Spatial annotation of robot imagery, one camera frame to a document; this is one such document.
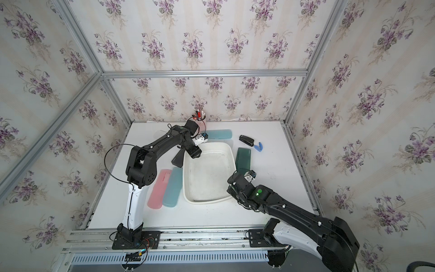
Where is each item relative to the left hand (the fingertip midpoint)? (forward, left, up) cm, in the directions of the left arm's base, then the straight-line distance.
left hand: (196, 151), depth 100 cm
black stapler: (+11, -32, -3) cm, 34 cm away
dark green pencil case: (-8, -28, 0) cm, 29 cm away
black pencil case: (-4, +10, -2) cm, 11 cm away
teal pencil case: (+17, -14, -4) cm, 23 cm away
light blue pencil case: (-21, +10, -3) cm, 24 cm away
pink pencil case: (-25, +17, +1) cm, 30 cm away
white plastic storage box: (-16, -6, -2) cm, 17 cm away
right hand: (-25, -19, +5) cm, 32 cm away
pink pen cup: (+22, -1, +7) cm, 23 cm away
